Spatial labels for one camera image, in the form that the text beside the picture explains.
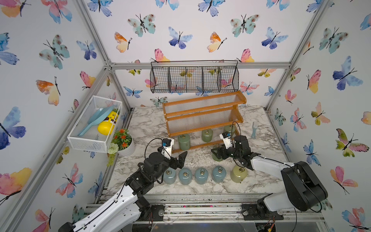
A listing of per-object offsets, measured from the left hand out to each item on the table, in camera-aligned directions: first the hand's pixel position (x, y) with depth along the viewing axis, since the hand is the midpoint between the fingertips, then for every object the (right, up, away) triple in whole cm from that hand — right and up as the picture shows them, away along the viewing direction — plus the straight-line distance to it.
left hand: (180, 149), depth 74 cm
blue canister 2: (+3, -15, +4) cm, 16 cm away
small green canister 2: (+31, +10, +24) cm, 40 cm away
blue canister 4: (+21, -14, +5) cm, 26 cm away
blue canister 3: (+11, -15, +5) cm, 20 cm away
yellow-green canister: (+31, -15, +5) cm, 35 cm away
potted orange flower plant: (-34, +1, +12) cm, 37 cm away
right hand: (+21, -1, +15) cm, 26 cm away
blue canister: (-6, -16, +6) cm, 18 cm away
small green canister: (+16, +5, +21) cm, 27 cm away
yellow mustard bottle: (-35, +11, -4) cm, 37 cm away
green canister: (+1, +1, +17) cm, 17 cm away
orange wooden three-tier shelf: (+12, +18, +22) cm, 31 cm away
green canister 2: (+19, -7, +10) cm, 23 cm away
